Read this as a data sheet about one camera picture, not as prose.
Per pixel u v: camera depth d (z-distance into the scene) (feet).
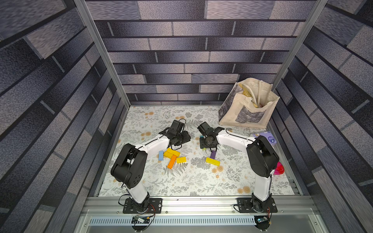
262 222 2.35
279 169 2.49
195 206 2.49
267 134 3.14
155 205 2.44
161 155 3.01
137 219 2.32
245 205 2.39
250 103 2.82
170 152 3.03
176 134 2.38
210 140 2.25
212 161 2.91
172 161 2.94
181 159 2.97
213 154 3.03
